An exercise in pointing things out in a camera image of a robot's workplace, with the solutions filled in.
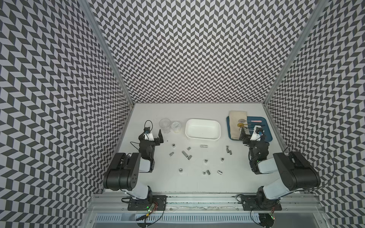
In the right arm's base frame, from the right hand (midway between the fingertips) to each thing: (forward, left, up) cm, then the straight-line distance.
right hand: (249, 130), depth 89 cm
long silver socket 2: (-5, +29, -10) cm, 31 cm away
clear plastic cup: (+11, +56, -7) cm, 57 cm away
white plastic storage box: (+9, +29, -12) cm, 32 cm away
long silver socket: (-11, +41, -11) cm, 44 cm away
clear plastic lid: (+7, +47, -5) cm, 48 cm away
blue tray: (+12, -18, -11) cm, 24 cm away
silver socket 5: (-10, +12, -11) cm, 19 cm away
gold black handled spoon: (+11, 0, -11) cm, 16 cm away
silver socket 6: (-15, +18, -10) cm, 25 cm away
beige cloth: (+19, +4, -9) cm, 21 cm away
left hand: (+1, +62, -1) cm, 62 cm away
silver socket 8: (-23, +27, -10) cm, 37 cm away
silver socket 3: (-13, +38, -10) cm, 42 cm away
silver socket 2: (-7, +39, -11) cm, 41 cm away
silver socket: (-6, +49, -9) cm, 50 cm away
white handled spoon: (+9, 0, -13) cm, 16 cm away
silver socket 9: (-23, +20, -10) cm, 32 cm away
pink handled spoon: (+15, -2, -10) cm, 18 cm away
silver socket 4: (-8, +13, -11) cm, 19 cm away
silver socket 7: (-23, +30, -10) cm, 39 cm away
